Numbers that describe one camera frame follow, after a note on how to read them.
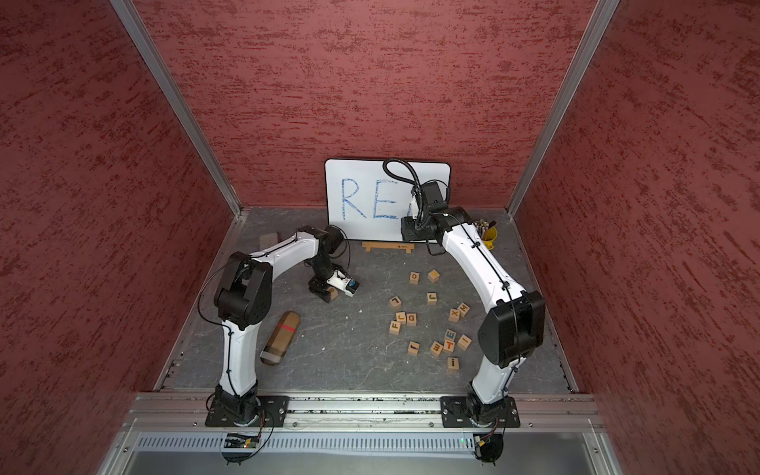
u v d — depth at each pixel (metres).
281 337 0.85
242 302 0.55
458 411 0.74
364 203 0.98
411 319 0.88
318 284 0.85
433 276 0.98
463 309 0.90
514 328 0.45
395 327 0.87
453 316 0.90
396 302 0.92
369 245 1.05
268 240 1.07
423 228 0.59
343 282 0.85
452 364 0.79
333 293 0.93
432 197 0.64
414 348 0.83
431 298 0.93
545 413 0.76
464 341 0.84
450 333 0.85
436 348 0.83
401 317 0.89
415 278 0.97
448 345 0.83
